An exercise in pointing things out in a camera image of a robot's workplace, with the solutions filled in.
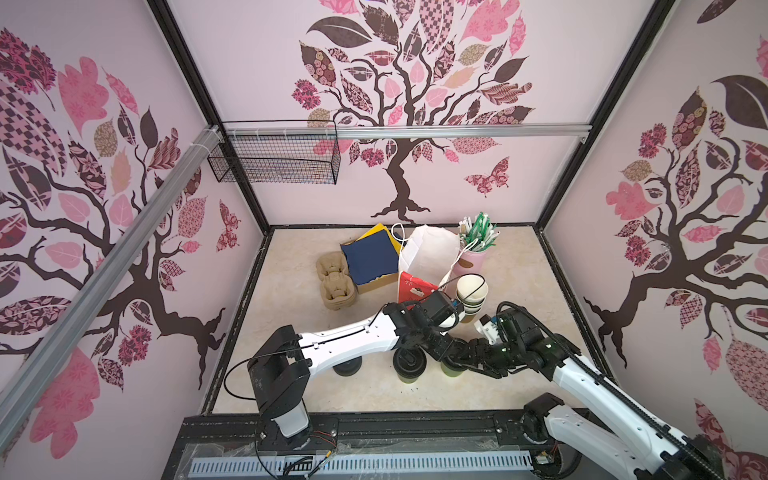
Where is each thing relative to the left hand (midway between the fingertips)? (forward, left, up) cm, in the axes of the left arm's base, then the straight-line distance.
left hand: (445, 352), depth 76 cm
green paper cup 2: (-4, -2, -5) cm, 6 cm away
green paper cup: (-5, +9, -7) cm, 13 cm away
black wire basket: (+79, +61, +5) cm, 100 cm away
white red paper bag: (+33, +2, -1) cm, 33 cm away
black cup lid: (-3, +10, +1) cm, 10 cm away
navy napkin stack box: (+38, +21, -9) cm, 45 cm away
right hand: (-2, -5, -1) cm, 5 cm away
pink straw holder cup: (+31, -12, -2) cm, 33 cm away
